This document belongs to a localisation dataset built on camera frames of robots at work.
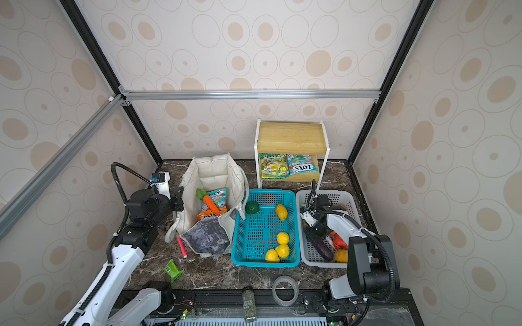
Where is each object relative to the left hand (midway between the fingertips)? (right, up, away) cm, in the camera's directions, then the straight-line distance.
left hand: (186, 184), depth 75 cm
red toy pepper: (+59, -24, +8) cm, 65 cm away
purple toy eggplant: (+53, -27, +8) cm, 60 cm away
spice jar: (+24, -43, -5) cm, 50 cm away
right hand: (+52, -22, +16) cm, 59 cm away
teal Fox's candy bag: (+45, +9, +20) cm, 50 cm away
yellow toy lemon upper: (+37, -13, +18) cm, 43 cm away
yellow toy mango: (+59, -28, +5) cm, 66 cm away
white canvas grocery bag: (+8, -19, 0) cm, 21 cm away
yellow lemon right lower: (+36, -27, +7) cm, 46 cm away
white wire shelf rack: (+40, +19, +9) cm, 45 cm away
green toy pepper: (+23, -11, +18) cm, 31 cm away
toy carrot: (+1, -5, +16) cm, 16 cm away
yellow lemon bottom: (+32, -29, +5) cm, 43 cm away
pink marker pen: (-6, -27, +12) cm, 31 cm away
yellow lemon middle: (+37, -23, +11) cm, 45 cm away
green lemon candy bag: (+33, +8, +17) cm, 38 cm away
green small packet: (-8, -33, +5) cm, 35 cm away
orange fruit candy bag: (+3, -12, +13) cm, 18 cm away
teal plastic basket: (+32, -24, +15) cm, 43 cm away
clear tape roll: (+37, -36, +2) cm, 51 cm away
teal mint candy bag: (+8, -7, +17) cm, 20 cm away
